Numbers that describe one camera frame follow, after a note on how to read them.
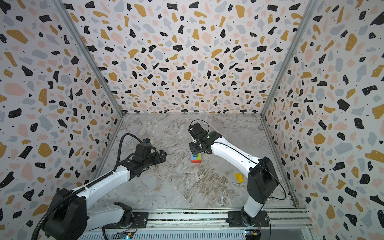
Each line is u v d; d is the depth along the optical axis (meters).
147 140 0.79
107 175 0.52
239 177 0.87
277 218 0.76
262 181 0.44
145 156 0.68
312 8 0.72
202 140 0.60
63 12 0.70
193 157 0.92
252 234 0.72
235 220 0.73
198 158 0.92
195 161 0.93
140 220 0.73
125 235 0.70
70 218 0.40
